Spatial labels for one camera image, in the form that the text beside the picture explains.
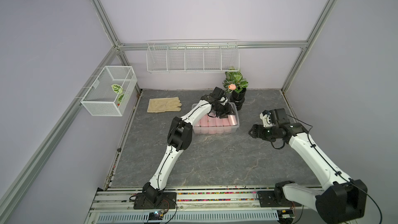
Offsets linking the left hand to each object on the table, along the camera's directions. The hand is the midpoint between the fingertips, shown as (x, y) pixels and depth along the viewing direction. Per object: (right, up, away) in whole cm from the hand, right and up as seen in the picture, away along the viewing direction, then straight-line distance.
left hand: (235, 115), depth 94 cm
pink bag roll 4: (-9, -8, +2) cm, 12 cm away
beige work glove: (-49, +6, +18) cm, 53 cm away
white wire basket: (-66, +13, -16) cm, 69 cm away
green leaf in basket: (-64, +15, -15) cm, 68 cm away
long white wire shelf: (-26, +38, +5) cm, 47 cm away
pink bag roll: (-2, -3, 0) cm, 3 cm away
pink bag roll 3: (-14, -6, +2) cm, 16 cm away
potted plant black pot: (+4, +11, +8) cm, 13 cm away
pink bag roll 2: (-5, -8, +2) cm, 9 cm away
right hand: (+8, -8, -13) cm, 17 cm away
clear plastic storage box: (-24, -7, +2) cm, 25 cm away
